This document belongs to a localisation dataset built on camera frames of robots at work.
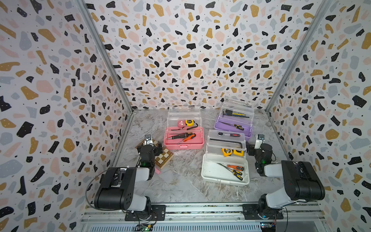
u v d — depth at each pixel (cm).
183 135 102
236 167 88
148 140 78
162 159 90
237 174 87
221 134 92
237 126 110
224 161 88
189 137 103
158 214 73
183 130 100
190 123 100
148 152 69
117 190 45
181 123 101
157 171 86
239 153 86
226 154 87
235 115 109
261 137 82
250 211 74
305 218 77
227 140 90
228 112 110
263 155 72
